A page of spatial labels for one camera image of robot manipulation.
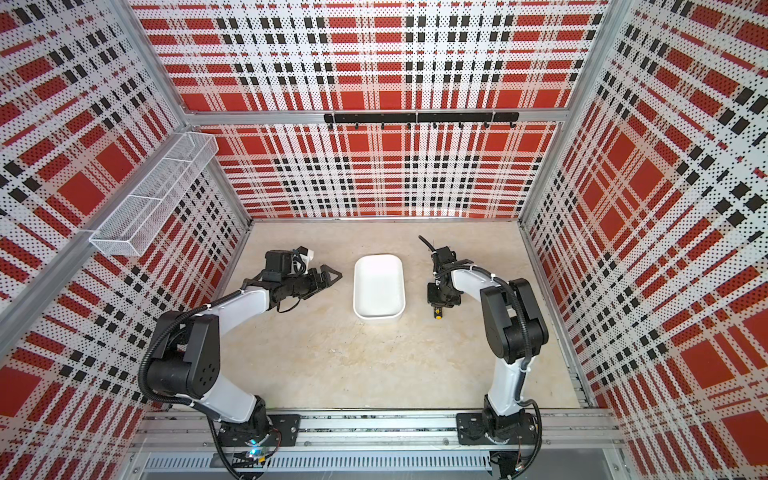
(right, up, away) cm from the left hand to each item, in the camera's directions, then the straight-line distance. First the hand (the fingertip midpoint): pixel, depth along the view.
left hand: (337, 279), depth 92 cm
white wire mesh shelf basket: (-62, +18, 0) cm, 65 cm away
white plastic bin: (+12, -6, +10) cm, 17 cm away
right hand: (+33, -8, +4) cm, 34 cm away
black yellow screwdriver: (+32, -11, +1) cm, 34 cm away
